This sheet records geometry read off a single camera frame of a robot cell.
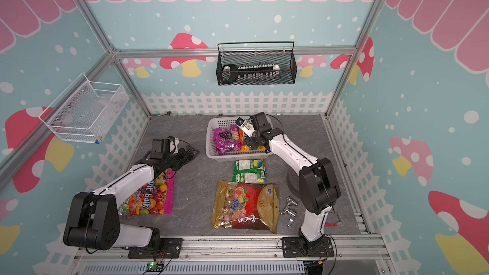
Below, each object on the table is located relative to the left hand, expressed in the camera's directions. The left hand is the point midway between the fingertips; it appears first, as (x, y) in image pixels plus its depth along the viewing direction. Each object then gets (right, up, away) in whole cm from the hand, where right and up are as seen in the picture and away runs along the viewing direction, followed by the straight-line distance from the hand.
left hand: (194, 158), depth 90 cm
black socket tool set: (+18, +40, 0) cm, 44 cm away
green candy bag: (+26, -7, +4) cm, 27 cm away
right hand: (+28, +12, +2) cm, 31 cm away
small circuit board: (-9, -39, -17) cm, 44 cm away
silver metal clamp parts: (+44, -22, -8) cm, 50 cm away
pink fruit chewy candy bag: (-16, -17, -4) cm, 24 cm away
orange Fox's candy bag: (+24, +3, +12) cm, 27 cm away
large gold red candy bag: (+28, -19, -10) cm, 35 cm away
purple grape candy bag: (+14, +8, +11) cm, 20 cm away
